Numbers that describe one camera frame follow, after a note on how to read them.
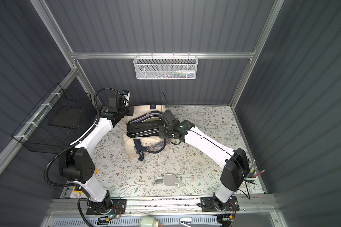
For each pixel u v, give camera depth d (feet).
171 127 1.94
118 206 2.39
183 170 2.84
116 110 2.23
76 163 1.51
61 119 2.45
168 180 2.59
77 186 1.68
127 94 2.58
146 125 2.90
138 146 2.52
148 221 2.07
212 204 2.41
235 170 1.39
